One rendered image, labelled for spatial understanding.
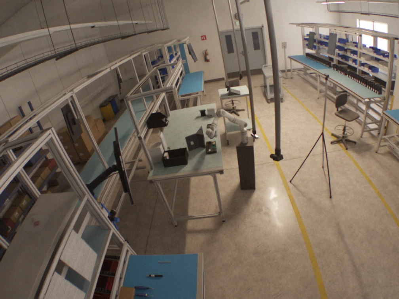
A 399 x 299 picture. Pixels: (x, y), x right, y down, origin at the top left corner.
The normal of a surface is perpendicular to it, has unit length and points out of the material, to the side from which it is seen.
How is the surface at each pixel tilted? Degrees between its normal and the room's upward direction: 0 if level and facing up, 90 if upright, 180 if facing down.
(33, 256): 0
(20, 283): 0
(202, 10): 90
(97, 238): 0
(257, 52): 90
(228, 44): 90
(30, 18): 90
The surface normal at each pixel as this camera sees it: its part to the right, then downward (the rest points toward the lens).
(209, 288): -0.19, -0.82
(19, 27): -0.02, 0.55
